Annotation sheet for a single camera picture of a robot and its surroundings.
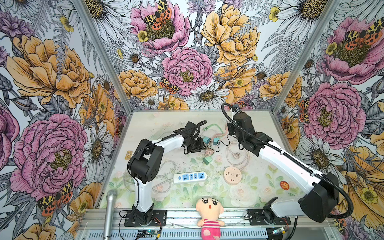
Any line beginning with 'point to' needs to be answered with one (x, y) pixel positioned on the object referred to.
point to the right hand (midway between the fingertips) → (235, 123)
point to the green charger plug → (207, 159)
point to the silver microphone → (110, 200)
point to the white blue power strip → (189, 177)
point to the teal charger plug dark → (206, 140)
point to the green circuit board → (148, 231)
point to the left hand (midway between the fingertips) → (203, 152)
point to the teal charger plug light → (215, 141)
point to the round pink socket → (232, 175)
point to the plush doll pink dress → (209, 209)
